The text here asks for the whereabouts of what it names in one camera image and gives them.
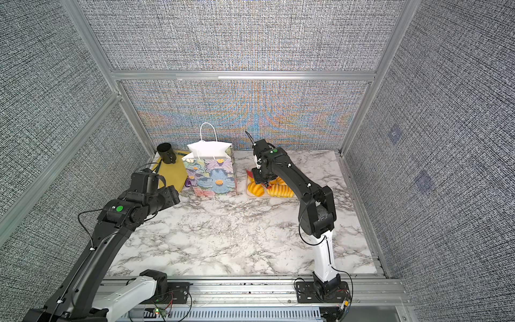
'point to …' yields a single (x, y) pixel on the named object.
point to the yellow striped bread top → (277, 180)
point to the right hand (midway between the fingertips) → (260, 172)
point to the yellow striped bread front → (279, 190)
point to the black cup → (166, 153)
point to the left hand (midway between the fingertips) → (173, 193)
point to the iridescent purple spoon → (188, 182)
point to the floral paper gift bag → (210, 167)
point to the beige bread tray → (265, 194)
